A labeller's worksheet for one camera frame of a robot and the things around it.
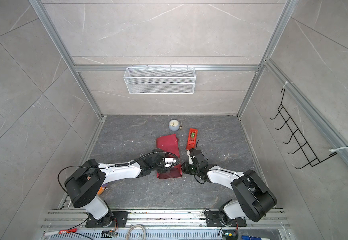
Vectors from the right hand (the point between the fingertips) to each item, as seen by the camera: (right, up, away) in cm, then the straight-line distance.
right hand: (182, 166), depth 90 cm
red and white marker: (-57, -25, -21) cm, 66 cm away
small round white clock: (-5, +26, +20) cm, 33 cm away
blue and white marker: (+31, -27, -22) cm, 47 cm away
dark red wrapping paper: (-7, +13, +5) cm, 16 cm away
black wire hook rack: (+53, +14, -27) cm, 61 cm away
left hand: (-8, +7, 0) cm, 11 cm away
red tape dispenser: (+7, +16, +9) cm, 20 cm away
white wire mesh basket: (-15, +56, +11) cm, 59 cm away
